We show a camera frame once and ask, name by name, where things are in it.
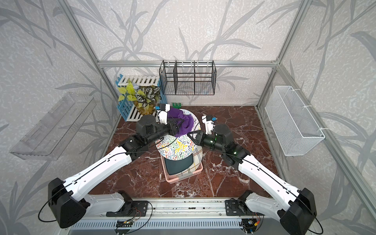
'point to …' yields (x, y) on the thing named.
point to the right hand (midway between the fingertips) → (186, 134)
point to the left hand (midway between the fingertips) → (184, 121)
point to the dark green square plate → (175, 166)
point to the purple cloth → (187, 125)
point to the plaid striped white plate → (198, 154)
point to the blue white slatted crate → (127, 108)
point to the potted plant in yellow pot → (144, 99)
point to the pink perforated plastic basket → (173, 178)
